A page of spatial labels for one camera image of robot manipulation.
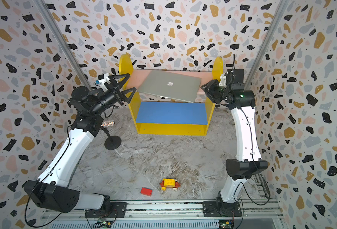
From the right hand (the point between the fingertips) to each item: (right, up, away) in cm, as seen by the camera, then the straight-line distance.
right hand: (201, 88), depth 69 cm
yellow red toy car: (-16, -50, +8) cm, 53 cm away
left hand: (-30, 0, -12) cm, 32 cm away
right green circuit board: (+13, -68, +2) cm, 69 cm away
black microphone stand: (-56, -30, +28) cm, 70 cm away
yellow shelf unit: (-25, -12, +28) cm, 39 cm away
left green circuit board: (-48, -67, +1) cm, 83 cm away
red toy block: (-29, -55, +9) cm, 63 cm away
